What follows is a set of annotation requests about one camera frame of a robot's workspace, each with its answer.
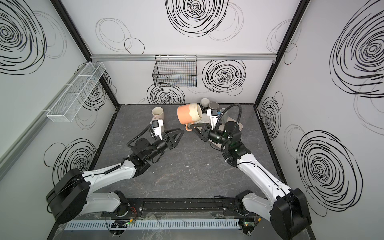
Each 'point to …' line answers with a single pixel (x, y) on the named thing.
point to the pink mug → (158, 113)
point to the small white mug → (205, 102)
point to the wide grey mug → (214, 105)
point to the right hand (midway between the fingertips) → (189, 127)
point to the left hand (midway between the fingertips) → (183, 131)
